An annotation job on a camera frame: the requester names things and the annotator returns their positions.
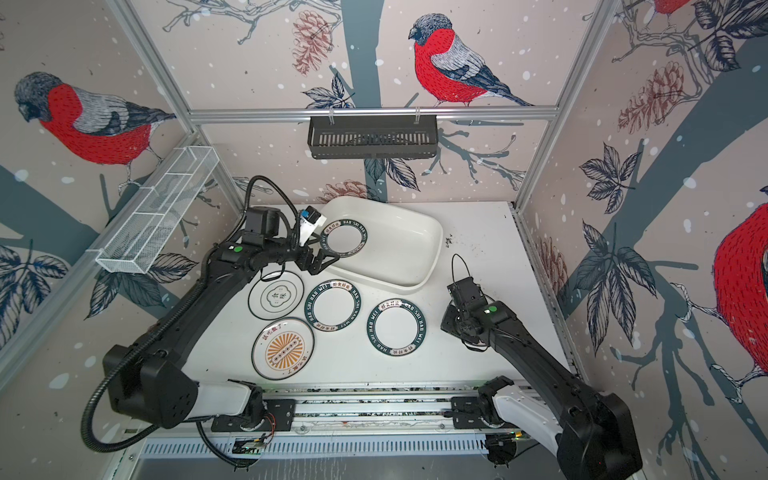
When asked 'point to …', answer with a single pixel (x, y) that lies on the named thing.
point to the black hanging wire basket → (372, 139)
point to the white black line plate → (275, 299)
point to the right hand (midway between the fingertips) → (446, 326)
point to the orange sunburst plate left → (282, 348)
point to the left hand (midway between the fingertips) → (326, 245)
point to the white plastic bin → (403, 248)
